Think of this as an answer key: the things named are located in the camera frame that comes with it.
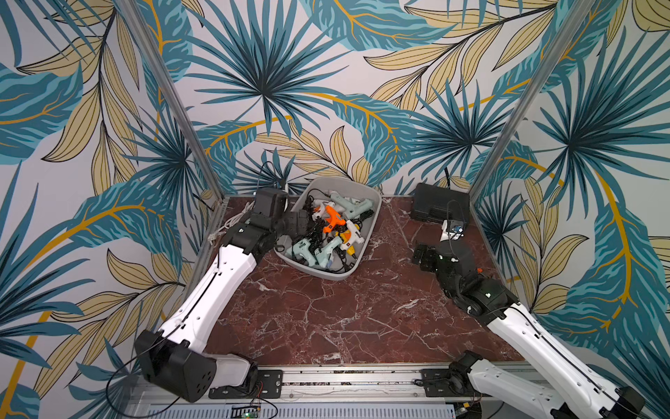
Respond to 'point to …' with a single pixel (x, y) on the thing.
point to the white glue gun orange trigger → (353, 235)
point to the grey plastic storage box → (342, 213)
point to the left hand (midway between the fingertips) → (287, 217)
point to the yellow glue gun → (351, 250)
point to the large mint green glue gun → (352, 206)
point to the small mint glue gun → (323, 252)
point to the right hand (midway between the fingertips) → (433, 244)
